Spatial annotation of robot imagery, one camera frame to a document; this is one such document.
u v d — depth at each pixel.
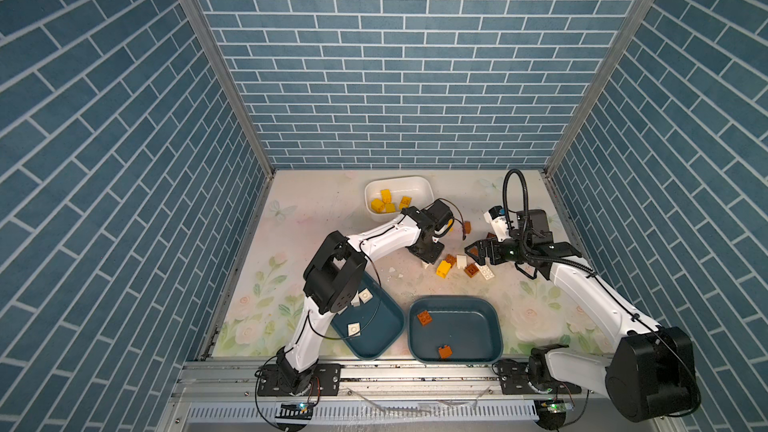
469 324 0.84
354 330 0.81
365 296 0.87
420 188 1.12
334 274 0.53
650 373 0.40
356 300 0.85
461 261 0.94
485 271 0.91
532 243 0.65
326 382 0.74
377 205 1.08
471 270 0.92
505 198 0.74
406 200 1.09
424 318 0.83
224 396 0.73
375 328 0.80
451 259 0.94
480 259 0.75
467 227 1.02
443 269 0.91
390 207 1.08
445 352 0.76
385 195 1.11
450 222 0.77
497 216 0.75
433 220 0.73
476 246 0.75
